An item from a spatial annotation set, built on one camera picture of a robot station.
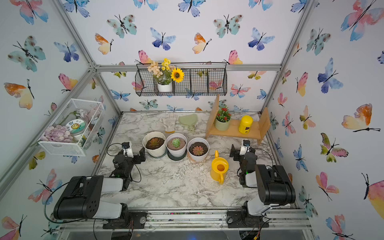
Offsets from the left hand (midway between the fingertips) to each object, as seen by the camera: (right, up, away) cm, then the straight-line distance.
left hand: (138, 146), depth 91 cm
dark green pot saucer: (+23, -8, +5) cm, 25 cm away
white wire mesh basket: (-20, +20, -11) cm, 30 cm away
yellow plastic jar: (+65, +12, +3) cm, 66 cm away
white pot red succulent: (+36, -1, -2) cm, 36 cm away
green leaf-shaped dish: (+30, +17, +26) cm, 43 cm away
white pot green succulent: (+23, +1, 0) cm, 23 cm away
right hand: (+63, +1, 0) cm, 63 cm away
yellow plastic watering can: (+48, -10, -9) cm, 50 cm away
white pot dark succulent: (+10, +2, +1) cm, 10 cm away
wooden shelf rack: (+77, +10, +10) cm, 79 cm away
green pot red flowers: (+51, +17, +1) cm, 54 cm away
